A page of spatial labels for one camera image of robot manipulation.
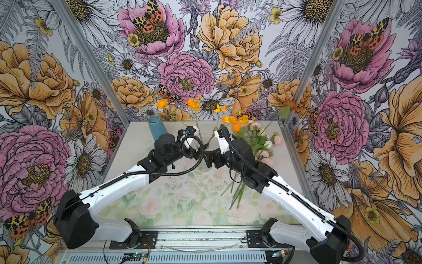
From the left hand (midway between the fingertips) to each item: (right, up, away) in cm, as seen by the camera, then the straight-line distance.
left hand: (199, 141), depth 77 cm
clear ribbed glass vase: (0, -15, +20) cm, 25 cm away
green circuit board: (-28, -49, -6) cm, 56 cm away
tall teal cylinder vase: (-26, +8, +18) cm, 32 cm away
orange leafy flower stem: (+52, +18, +31) cm, 63 cm away
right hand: (+6, -4, -6) cm, 10 cm away
